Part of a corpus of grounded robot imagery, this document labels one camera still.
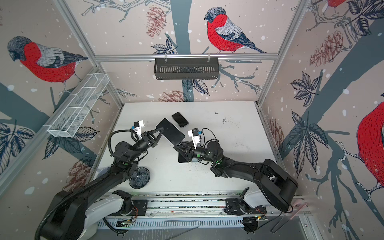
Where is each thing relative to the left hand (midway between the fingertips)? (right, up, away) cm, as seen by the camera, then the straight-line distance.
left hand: (162, 131), depth 68 cm
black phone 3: (+7, -19, +22) cm, 30 cm away
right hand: (+5, -9, +2) cm, 11 cm away
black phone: (+3, +4, +42) cm, 42 cm away
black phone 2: (+3, -1, +3) cm, 4 cm away
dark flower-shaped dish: (-15, -29, +14) cm, 35 cm away
